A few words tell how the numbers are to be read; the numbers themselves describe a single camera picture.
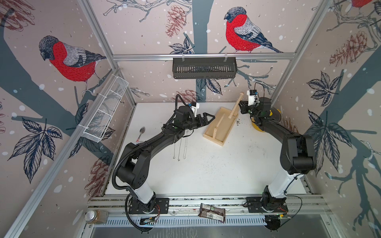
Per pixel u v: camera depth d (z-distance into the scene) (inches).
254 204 29.0
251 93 31.9
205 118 29.1
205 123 28.7
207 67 41.9
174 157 35.9
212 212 28.0
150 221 27.8
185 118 26.6
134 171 17.9
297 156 19.3
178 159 35.5
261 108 28.7
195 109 30.6
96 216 25.0
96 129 32.7
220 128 35.5
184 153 36.5
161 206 28.8
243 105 32.9
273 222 27.5
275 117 39.8
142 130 40.8
